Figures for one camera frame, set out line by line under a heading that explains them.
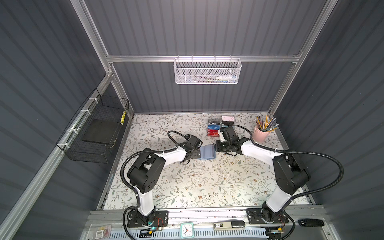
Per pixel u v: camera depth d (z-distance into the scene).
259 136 0.98
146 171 0.49
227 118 1.05
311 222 0.70
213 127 1.05
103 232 0.68
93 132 0.70
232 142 0.72
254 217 0.73
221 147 0.83
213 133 1.05
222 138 0.81
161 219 0.72
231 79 0.89
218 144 0.83
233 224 0.68
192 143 0.76
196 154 0.87
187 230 0.69
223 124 1.05
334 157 0.43
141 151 0.50
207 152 0.97
